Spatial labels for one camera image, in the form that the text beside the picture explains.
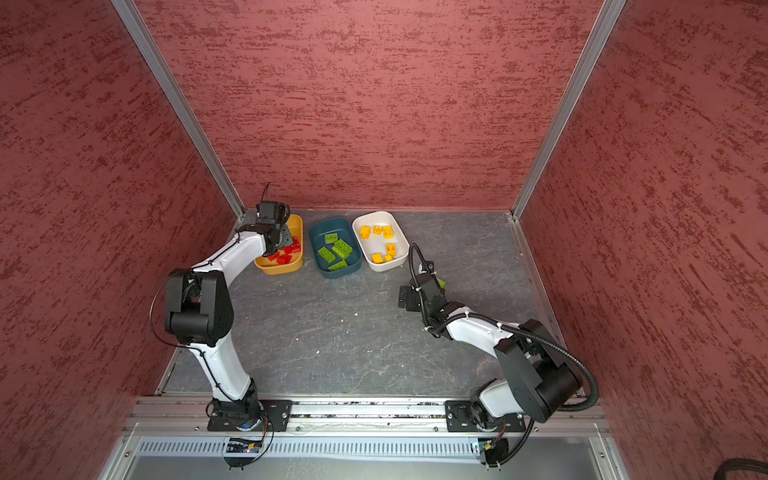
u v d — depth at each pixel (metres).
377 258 1.03
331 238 1.10
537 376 0.43
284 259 1.04
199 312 0.50
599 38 0.75
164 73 0.81
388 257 1.03
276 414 0.74
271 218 0.76
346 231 1.12
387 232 1.13
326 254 1.07
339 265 1.03
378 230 1.14
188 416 0.76
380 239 1.12
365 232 1.12
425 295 0.68
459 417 0.74
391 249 1.06
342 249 1.06
